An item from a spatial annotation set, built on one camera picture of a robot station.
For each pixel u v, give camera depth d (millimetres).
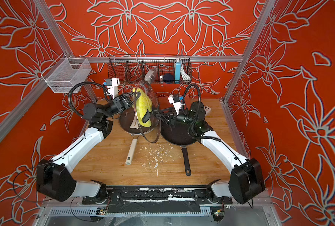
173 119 600
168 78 953
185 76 913
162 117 646
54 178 402
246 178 402
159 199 727
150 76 917
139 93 571
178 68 854
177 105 602
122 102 560
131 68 1000
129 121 1036
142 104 586
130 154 775
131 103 569
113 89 554
